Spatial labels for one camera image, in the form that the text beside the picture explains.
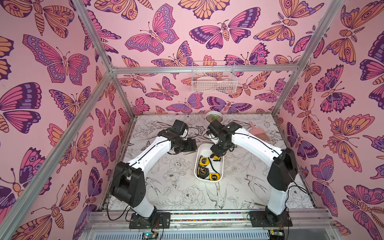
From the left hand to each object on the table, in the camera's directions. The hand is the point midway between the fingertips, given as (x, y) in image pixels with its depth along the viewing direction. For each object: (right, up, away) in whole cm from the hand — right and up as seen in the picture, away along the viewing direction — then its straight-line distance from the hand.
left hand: (194, 147), depth 86 cm
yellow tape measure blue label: (+6, -10, +7) cm, 13 cm away
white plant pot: (+14, +20, +18) cm, 30 cm away
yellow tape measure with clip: (+14, -9, +9) cm, 19 cm away
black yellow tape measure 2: (+12, -17, 0) cm, 21 cm away
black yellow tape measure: (+5, -15, +2) cm, 16 cm away
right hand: (+13, -2, -1) cm, 14 cm away
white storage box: (+6, -4, +14) cm, 16 cm away
